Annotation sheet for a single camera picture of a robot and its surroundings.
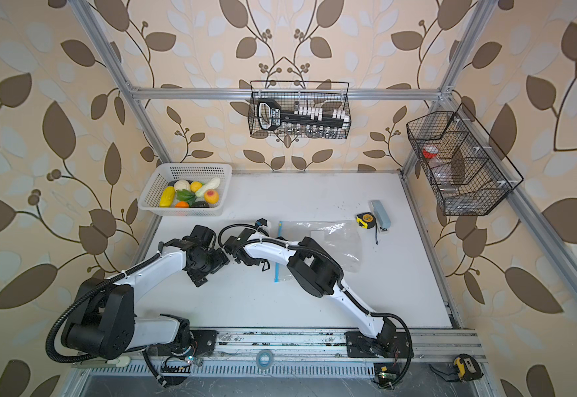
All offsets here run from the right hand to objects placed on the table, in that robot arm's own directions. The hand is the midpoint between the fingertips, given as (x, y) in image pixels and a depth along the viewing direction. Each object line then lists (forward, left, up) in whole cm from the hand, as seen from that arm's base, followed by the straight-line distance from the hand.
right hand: (280, 249), depth 93 cm
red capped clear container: (+17, -51, +32) cm, 62 cm away
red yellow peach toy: (+25, +30, +3) cm, 39 cm away
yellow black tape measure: (+11, -35, +2) cm, 37 cm away
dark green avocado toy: (+20, +34, +4) cm, 39 cm away
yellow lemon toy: (+31, +39, +3) cm, 50 cm away
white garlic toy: (+31, +44, +5) cm, 54 cm away
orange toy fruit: (+22, +43, +2) cm, 48 cm away
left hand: (-6, +21, +1) cm, 22 cm away
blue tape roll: (-35, +4, -2) cm, 35 cm away
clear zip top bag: (+5, -24, -2) cm, 25 cm away
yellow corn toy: (+26, +50, +2) cm, 56 cm away
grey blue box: (+12, -41, +3) cm, 42 cm away
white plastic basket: (+34, +55, +7) cm, 65 cm away
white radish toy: (+32, +32, +2) cm, 46 cm away
